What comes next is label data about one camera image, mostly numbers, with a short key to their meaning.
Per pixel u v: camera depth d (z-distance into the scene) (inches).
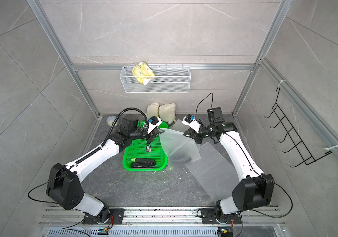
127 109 22.9
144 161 34.9
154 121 25.3
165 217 29.4
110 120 41.9
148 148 38.7
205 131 26.2
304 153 24.1
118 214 28.8
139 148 38.7
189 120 25.2
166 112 43.0
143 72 34.4
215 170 35.0
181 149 33.3
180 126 42.1
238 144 19.3
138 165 34.5
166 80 39.7
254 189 15.9
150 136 26.8
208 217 28.7
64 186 16.7
